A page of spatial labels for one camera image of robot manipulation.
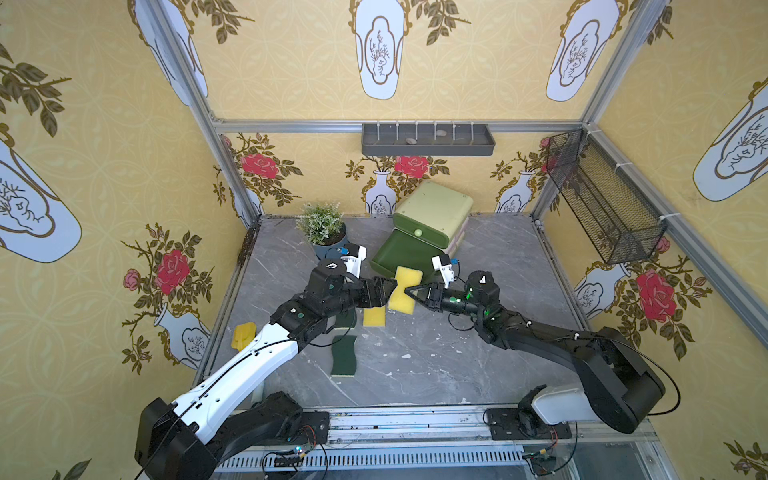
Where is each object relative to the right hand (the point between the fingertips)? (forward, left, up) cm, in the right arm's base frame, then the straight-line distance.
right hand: (406, 299), depth 76 cm
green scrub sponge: (+2, +18, -17) cm, 25 cm away
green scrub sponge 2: (-9, +17, -18) cm, 26 cm away
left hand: (+2, +4, +4) cm, 6 cm away
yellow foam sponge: (+6, 0, +1) cm, 6 cm away
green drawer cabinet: (+28, -8, +3) cm, 29 cm away
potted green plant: (+26, +26, -2) cm, 37 cm away
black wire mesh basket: (+23, -59, +6) cm, 64 cm away
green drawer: (+23, -1, -7) cm, 24 cm away
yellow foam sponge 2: (+3, +9, -18) cm, 21 cm away
